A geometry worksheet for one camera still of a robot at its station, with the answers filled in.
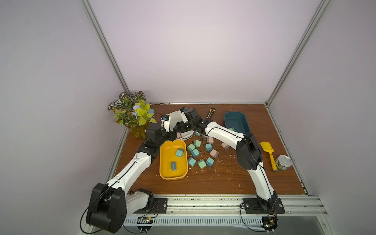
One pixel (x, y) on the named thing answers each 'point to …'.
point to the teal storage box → (237, 120)
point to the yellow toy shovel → (266, 147)
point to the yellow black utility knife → (211, 112)
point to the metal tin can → (283, 162)
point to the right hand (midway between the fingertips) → (179, 122)
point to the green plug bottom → (201, 164)
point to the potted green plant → (133, 112)
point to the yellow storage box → (173, 159)
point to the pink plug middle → (214, 153)
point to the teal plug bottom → (210, 161)
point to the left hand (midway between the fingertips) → (175, 124)
